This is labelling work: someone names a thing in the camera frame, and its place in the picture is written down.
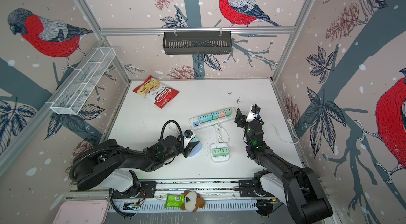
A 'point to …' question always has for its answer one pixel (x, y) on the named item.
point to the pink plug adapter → (221, 113)
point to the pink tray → (83, 212)
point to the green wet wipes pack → (174, 201)
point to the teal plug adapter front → (202, 119)
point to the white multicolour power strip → (194, 123)
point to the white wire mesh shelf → (70, 101)
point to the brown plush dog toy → (192, 201)
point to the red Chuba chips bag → (158, 94)
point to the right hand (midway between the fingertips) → (243, 111)
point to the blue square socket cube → (195, 150)
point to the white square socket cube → (220, 159)
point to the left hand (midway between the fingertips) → (196, 141)
